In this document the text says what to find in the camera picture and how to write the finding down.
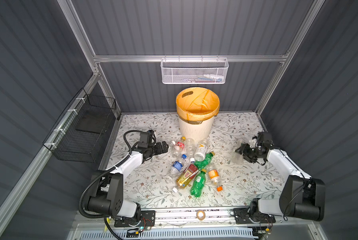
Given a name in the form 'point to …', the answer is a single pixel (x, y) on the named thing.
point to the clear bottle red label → (179, 146)
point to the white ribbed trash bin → (197, 132)
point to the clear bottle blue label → (177, 166)
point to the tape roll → (203, 216)
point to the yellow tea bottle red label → (186, 175)
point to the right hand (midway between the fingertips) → (240, 152)
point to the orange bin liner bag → (195, 105)
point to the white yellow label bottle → (199, 155)
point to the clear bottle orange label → (214, 178)
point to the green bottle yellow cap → (197, 185)
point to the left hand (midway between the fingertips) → (162, 147)
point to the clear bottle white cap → (190, 146)
